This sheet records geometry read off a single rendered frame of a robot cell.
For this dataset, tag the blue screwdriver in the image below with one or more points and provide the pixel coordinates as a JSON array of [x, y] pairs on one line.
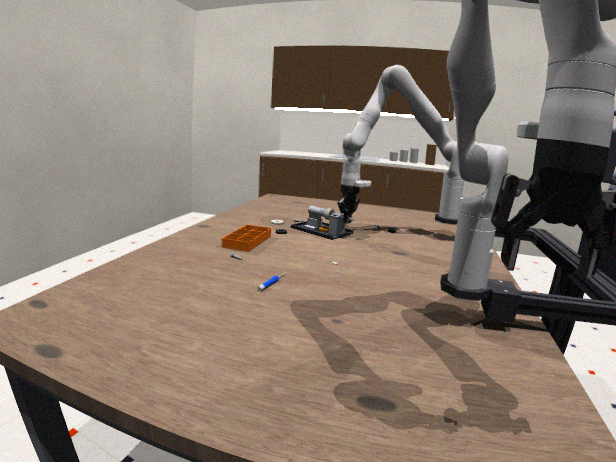
[[269, 282]]

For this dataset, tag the orange divided tray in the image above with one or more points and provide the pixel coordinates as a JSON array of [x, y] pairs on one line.
[[241, 239]]

